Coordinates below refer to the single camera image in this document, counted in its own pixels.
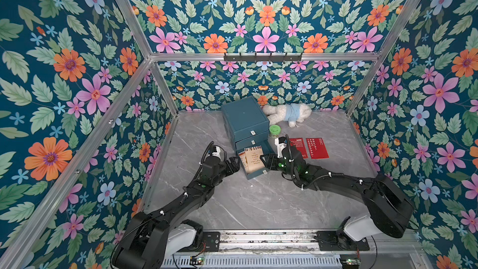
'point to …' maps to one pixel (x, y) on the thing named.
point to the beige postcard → (253, 160)
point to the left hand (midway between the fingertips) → (236, 159)
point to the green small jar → (274, 131)
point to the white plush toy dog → (293, 113)
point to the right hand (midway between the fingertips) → (266, 154)
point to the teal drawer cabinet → (248, 126)
